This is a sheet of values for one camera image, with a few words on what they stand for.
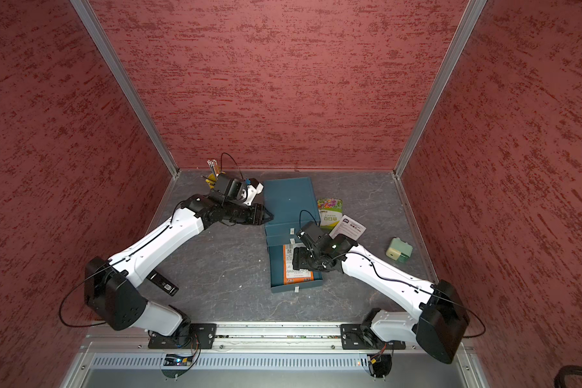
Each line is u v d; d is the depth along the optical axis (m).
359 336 0.73
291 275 0.87
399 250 0.89
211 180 1.03
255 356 0.71
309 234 0.60
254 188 0.73
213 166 1.00
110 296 0.41
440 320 0.39
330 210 1.06
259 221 0.71
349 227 1.00
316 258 0.57
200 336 0.73
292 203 0.81
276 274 0.87
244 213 0.68
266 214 0.77
